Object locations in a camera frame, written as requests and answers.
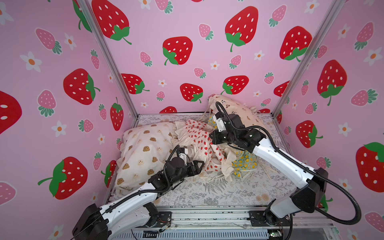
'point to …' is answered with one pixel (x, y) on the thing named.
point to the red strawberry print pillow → (195, 137)
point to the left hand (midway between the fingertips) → (201, 164)
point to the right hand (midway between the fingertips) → (206, 136)
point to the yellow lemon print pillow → (243, 161)
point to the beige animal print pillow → (248, 116)
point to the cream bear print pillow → (145, 150)
